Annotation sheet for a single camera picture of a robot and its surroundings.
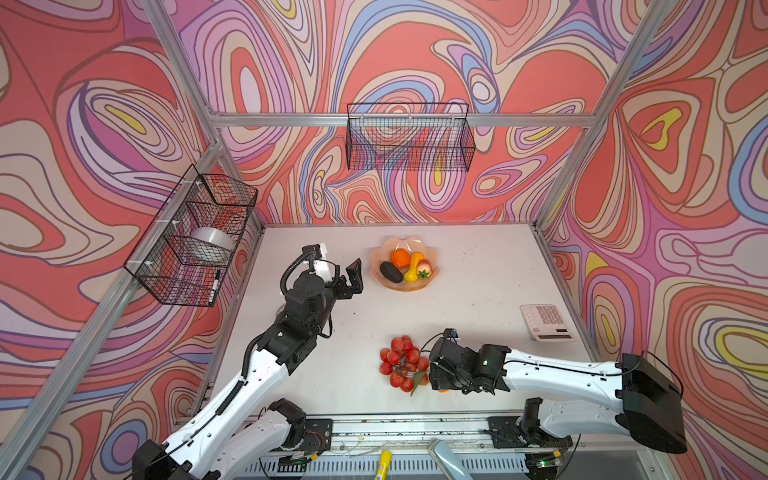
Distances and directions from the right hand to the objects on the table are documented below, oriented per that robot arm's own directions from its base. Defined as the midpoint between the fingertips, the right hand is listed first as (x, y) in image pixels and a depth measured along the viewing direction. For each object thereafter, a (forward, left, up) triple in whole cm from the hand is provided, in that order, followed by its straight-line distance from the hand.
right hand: (444, 385), depth 80 cm
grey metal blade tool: (-17, +2, +5) cm, 18 cm away
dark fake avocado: (+35, +13, +4) cm, 38 cm away
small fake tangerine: (-1, 0, -1) cm, 2 cm away
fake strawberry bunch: (+5, +10, +1) cm, 12 cm away
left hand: (+22, +24, +28) cm, 43 cm away
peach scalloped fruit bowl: (+46, +15, +2) cm, 48 cm away
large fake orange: (+42, +10, +4) cm, 43 cm away
